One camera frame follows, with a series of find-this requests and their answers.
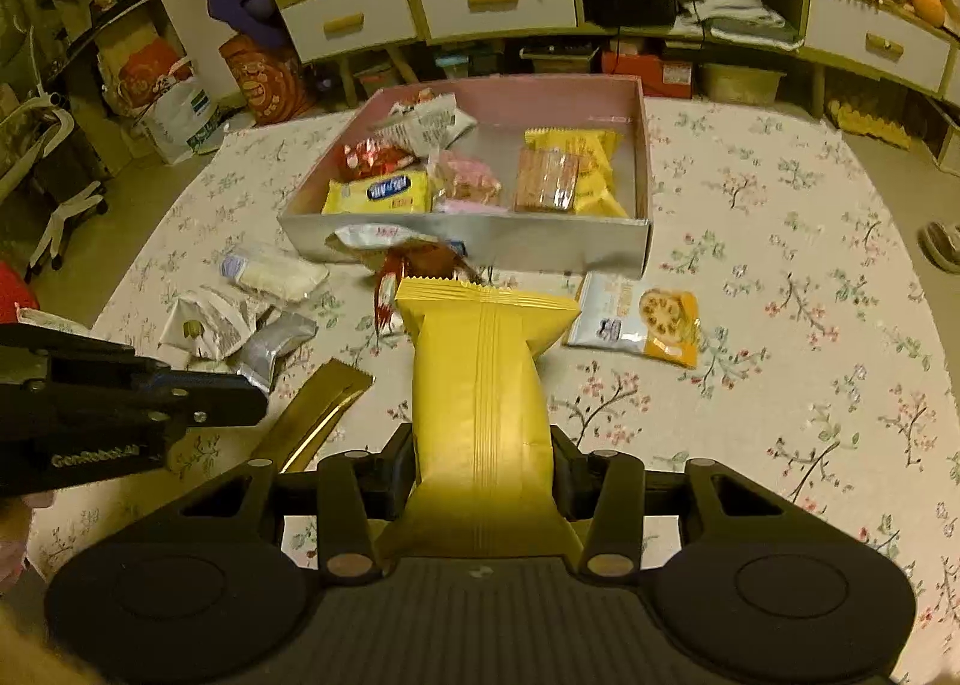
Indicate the clear cracker packet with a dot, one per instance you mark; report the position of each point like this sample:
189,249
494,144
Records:
547,178

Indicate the red printed bag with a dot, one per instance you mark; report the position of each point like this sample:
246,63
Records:
142,77

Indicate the purple plush toy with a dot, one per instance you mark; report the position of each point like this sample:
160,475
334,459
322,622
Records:
247,2

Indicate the dark red snack packet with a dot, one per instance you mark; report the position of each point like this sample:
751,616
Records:
420,268

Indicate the yellow egg tray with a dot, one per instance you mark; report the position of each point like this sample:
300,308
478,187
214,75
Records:
874,124

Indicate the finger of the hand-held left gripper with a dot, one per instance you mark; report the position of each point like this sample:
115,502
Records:
75,351
225,401

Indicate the orange fruit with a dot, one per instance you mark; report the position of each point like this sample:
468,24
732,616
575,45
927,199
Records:
928,7

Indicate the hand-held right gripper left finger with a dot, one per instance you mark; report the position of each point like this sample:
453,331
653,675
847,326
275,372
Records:
386,467

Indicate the silver foil packet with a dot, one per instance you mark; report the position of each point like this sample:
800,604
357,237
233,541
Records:
274,347

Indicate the pink floral snack packet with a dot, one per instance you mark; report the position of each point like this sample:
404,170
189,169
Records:
465,178

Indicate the white pistachio packet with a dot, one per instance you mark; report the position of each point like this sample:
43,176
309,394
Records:
202,328
427,126

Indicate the pink cardboard box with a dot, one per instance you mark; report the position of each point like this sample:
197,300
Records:
525,242

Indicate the clear storage bin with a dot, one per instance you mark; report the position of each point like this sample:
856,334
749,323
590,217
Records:
739,83

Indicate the yellow packet blue label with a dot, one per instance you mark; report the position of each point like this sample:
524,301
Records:
379,193

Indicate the white shopping bag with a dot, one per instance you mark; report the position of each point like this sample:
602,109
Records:
180,122

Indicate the floral tablecloth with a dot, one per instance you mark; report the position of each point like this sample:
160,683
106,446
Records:
750,280

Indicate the folded clothes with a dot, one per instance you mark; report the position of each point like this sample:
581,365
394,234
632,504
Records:
739,15

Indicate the orange shoebox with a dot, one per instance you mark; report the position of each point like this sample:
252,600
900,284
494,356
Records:
649,73

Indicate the red packet white characters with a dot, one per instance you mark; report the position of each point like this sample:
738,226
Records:
375,160

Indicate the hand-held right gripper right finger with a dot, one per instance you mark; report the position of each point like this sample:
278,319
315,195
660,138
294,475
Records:
566,464

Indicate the orange printed bag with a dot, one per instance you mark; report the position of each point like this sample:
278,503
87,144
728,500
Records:
266,81

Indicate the white orange lotus snack packet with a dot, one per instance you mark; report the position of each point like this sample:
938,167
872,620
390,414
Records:
645,325

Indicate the long gold foil packet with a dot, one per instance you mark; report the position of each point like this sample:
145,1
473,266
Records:
307,422

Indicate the clear white rice cake packet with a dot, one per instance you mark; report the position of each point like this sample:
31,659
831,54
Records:
270,272

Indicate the pale red label packet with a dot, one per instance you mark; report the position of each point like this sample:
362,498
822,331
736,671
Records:
375,236

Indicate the large yellow snack packet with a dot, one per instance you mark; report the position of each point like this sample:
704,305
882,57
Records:
596,163
480,392

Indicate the white office chair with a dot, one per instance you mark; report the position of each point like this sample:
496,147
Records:
64,212

